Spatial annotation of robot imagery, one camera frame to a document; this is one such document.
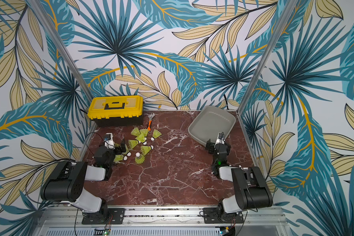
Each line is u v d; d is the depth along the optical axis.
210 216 0.73
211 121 1.13
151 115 1.16
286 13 0.70
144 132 1.00
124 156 0.92
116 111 1.00
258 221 0.73
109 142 0.78
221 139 0.77
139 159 0.90
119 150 0.83
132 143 0.96
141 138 0.98
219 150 0.68
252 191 0.44
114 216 0.73
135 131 1.01
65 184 0.45
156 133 1.01
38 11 0.68
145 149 0.93
